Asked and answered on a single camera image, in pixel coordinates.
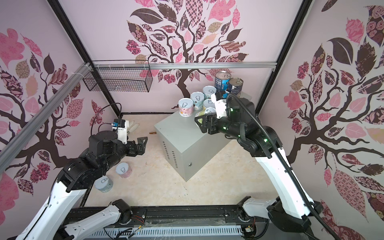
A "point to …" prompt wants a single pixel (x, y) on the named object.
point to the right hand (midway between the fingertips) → (204, 115)
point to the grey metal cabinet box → (189, 149)
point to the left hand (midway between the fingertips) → (137, 140)
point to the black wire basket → (120, 76)
